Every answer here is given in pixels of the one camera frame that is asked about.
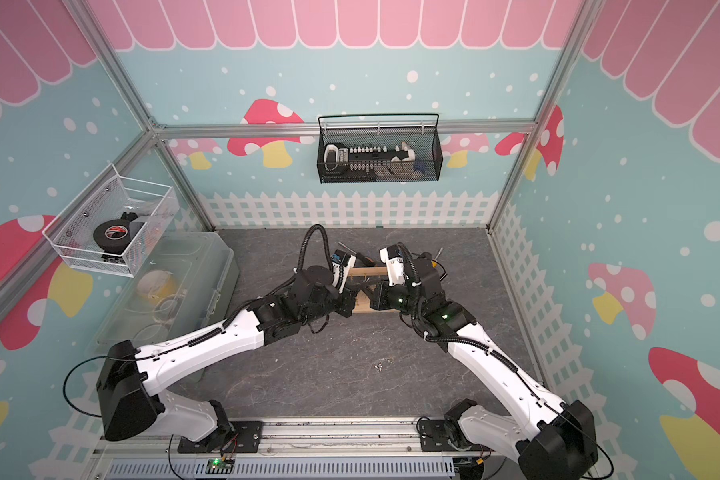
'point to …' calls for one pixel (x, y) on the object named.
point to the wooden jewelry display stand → (363, 302)
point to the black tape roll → (113, 235)
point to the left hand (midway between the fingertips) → (359, 291)
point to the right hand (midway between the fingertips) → (361, 286)
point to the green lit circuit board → (219, 466)
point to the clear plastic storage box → (191, 288)
